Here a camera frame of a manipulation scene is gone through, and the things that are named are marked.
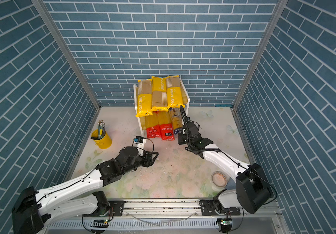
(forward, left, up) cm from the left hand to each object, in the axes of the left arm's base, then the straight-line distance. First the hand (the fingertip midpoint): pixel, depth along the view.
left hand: (159, 155), depth 75 cm
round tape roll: (-8, -35, -16) cm, 39 cm away
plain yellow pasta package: (+28, +1, +18) cm, 33 cm away
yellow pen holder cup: (+14, +36, -11) cm, 40 cm away
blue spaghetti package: (+23, -10, +2) cm, 25 cm away
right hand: (+15, -12, -1) cm, 19 cm away
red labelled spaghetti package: (+20, -3, +1) cm, 20 cm away
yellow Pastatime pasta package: (+24, +8, +18) cm, 31 cm away
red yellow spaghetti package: (+19, +5, +1) cm, 19 cm away
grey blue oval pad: (-10, -40, -15) cm, 44 cm away
